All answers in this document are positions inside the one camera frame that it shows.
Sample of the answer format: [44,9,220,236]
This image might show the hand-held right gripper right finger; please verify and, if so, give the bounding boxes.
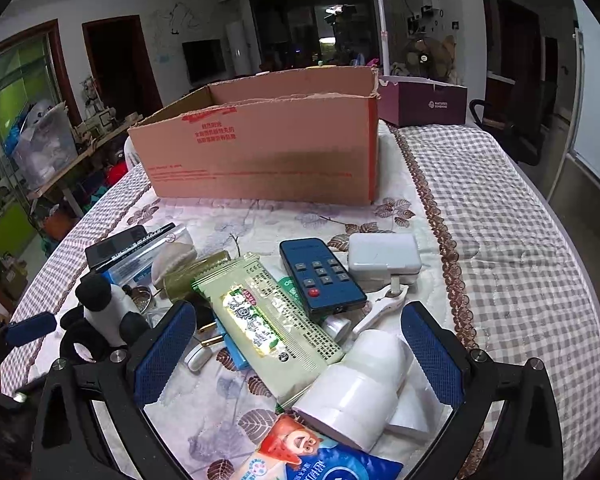
[400,301,565,480]

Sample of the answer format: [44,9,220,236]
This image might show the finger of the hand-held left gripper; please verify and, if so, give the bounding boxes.
[0,379,48,407]
[0,311,59,348]

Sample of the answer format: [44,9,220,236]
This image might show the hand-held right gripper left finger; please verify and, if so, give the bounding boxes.
[30,301,198,480]

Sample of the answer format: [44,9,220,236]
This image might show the green printed packet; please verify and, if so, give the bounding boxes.
[192,252,345,409]

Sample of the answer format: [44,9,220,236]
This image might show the brown cardboard box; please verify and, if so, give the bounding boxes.
[127,66,381,207]

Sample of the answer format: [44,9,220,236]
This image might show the small white plastic object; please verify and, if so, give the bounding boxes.
[184,345,214,374]

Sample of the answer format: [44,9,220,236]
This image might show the white tissue roll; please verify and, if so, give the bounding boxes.
[347,329,415,401]

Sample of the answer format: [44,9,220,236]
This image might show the black power plug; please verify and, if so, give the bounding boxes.
[192,305,229,351]

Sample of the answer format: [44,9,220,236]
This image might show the white tissue pack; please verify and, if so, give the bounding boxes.
[385,360,451,436]

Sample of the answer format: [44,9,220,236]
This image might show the white plastic clip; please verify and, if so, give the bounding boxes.
[352,282,411,336]

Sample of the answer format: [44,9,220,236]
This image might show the blue flat box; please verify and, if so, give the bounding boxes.
[222,337,249,370]

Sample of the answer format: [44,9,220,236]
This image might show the panda plush toy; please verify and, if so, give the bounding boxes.
[60,275,152,367]

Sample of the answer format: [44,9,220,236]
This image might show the white scallop shell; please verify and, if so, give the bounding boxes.
[151,242,197,286]

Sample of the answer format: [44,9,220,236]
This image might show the clear plastic case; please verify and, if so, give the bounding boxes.
[100,222,199,287]

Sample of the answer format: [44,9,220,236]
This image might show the white tape rolls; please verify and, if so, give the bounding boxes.
[291,364,400,453]

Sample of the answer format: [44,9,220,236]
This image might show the silver bottle cap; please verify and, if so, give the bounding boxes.
[321,312,354,341]

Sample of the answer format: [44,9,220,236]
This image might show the white power adapter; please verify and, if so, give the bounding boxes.
[347,232,423,286]

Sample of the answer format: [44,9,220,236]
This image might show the black smartphone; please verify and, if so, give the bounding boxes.
[85,225,149,274]

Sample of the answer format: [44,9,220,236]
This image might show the white green packet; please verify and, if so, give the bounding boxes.
[276,276,312,312]

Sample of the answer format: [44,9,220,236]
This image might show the dark blue remote control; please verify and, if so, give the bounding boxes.
[279,238,369,318]

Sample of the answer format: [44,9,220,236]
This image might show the cartoon bear packet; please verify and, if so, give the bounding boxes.
[230,412,406,480]

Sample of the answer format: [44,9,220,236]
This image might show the clear plastic storage box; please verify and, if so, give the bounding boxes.
[12,102,79,191]

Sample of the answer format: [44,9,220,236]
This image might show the wooden side table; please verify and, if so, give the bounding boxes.
[27,112,146,202]

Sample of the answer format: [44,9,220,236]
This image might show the white plastic chair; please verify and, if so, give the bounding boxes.
[124,137,142,169]

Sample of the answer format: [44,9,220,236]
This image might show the maroon gift box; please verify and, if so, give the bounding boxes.
[378,76,468,127]

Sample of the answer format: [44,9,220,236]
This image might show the black office chair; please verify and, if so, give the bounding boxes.
[469,80,559,166]

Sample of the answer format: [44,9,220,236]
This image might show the dark wooden door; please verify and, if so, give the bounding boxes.
[82,15,164,117]

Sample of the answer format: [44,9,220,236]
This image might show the whiteboard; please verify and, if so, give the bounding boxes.
[567,0,600,188]

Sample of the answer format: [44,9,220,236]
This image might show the black flat television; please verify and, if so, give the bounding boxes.
[181,39,227,86]

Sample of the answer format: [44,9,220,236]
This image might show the dark electric fan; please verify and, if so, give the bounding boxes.
[402,35,457,84]

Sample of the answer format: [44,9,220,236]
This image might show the white standing air conditioner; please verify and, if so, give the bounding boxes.
[225,20,251,79]

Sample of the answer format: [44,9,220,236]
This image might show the white ring floor lamp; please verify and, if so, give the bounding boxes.
[330,0,412,81]

